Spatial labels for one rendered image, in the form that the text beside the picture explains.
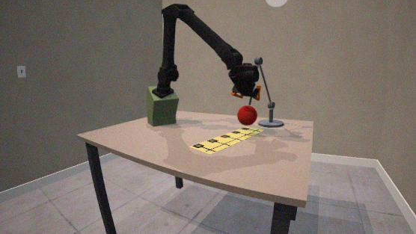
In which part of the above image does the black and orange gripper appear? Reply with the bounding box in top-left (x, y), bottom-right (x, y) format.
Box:
top-left (231, 82), bottom-right (261, 101)

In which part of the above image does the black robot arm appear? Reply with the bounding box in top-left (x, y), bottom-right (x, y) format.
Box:
top-left (152, 4), bottom-right (259, 99)

